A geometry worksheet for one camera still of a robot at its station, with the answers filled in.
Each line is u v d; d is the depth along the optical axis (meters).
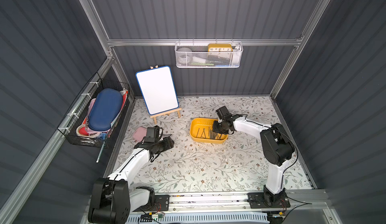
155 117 1.02
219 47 0.87
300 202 0.63
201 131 0.99
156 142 0.69
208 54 0.90
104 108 0.67
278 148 0.52
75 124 0.63
